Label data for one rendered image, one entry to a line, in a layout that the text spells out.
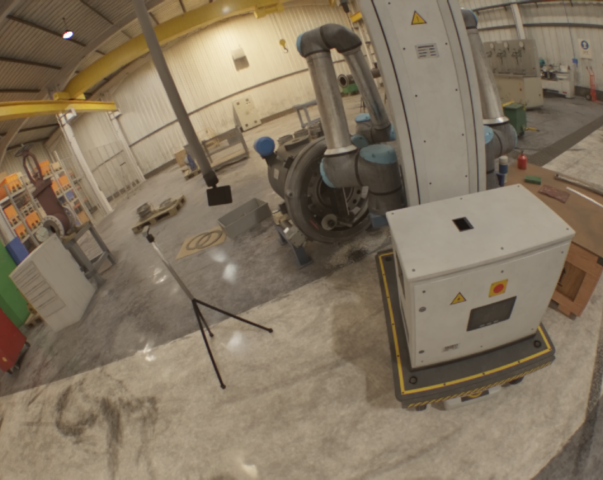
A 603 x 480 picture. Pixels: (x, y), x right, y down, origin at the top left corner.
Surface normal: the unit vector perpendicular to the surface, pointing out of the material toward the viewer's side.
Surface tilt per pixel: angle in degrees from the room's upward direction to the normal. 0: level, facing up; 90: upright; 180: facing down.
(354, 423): 0
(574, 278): 90
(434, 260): 0
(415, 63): 90
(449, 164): 90
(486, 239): 0
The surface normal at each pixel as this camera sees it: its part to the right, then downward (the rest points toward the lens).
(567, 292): -0.88, 0.45
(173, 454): -0.32, -0.80
